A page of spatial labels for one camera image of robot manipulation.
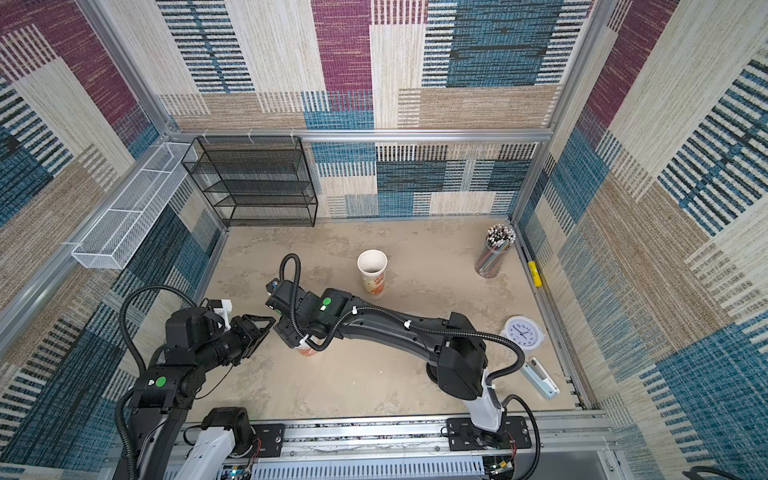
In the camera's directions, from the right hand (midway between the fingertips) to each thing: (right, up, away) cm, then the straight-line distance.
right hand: (306, 327), depth 78 cm
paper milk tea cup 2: (+16, +15, +13) cm, 26 cm away
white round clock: (+61, -4, +12) cm, 62 cm away
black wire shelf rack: (-27, +44, +32) cm, 61 cm away
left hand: (-6, +3, -6) cm, 9 cm away
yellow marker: (+73, +11, +30) cm, 80 cm away
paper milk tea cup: (-1, -7, +4) cm, 8 cm away
